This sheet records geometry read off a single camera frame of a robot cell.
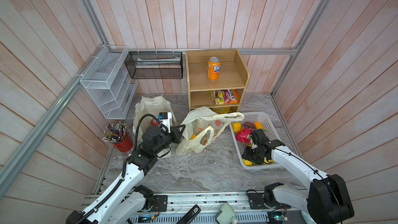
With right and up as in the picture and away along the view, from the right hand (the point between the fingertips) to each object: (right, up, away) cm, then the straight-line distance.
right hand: (245, 156), depth 86 cm
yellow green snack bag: (-15, +34, +6) cm, 38 cm away
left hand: (-33, +17, -14) cm, 40 cm away
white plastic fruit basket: (+15, +20, +9) cm, 27 cm away
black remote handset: (-31, -21, -19) cm, 42 cm away
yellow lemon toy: (-3, +16, +8) cm, 18 cm away
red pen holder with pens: (-73, +13, -1) cm, 74 cm away
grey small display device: (-15, -20, -20) cm, 32 cm away
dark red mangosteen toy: (+6, +17, +10) cm, 21 cm away
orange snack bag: (-5, +34, +7) cm, 35 cm away
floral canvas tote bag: (-51, +29, +2) cm, 59 cm away
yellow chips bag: (-10, +26, +19) cm, 34 cm away
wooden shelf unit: (-7, +46, 0) cm, 47 cm away
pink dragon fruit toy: (0, +12, +2) cm, 12 cm away
